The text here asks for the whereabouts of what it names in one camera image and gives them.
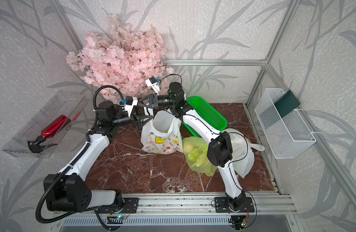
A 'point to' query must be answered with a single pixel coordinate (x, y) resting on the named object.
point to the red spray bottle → (60, 122)
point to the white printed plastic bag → (242, 150)
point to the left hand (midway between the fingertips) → (150, 114)
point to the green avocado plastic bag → (195, 150)
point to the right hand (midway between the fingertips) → (136, 105)
